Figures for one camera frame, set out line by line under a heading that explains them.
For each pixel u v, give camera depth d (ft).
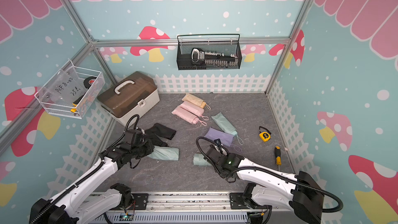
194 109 3.54
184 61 2.85
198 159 2.75
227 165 1.84
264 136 3.11
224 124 3.26
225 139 3.08
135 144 2.15
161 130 3.27
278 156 2.86
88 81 2.60
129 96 3.01
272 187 1.51
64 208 1.33
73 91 2.31
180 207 2.42
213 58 2.90
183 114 3.47
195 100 3.65
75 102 2.09
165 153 2.80
